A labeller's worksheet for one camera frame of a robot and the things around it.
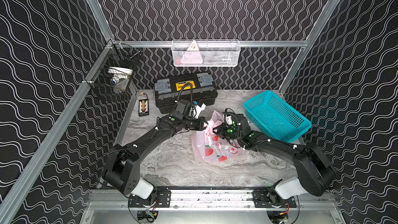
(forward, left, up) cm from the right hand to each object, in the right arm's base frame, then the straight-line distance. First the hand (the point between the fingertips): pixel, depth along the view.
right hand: (210, 129), depth 84 cm
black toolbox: (+28, +7, +4) cm, 30 cm away
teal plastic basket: (+20, -42, -14) cm, 48 cm away
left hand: (-1, 0, +7) cm, 7 cm away
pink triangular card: (+34, +11, +22) cm, 42 cm away
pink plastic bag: (-9, +2, -2) cm, 9 cm away
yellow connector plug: (+38, +51, -11) cm, 65 cm away
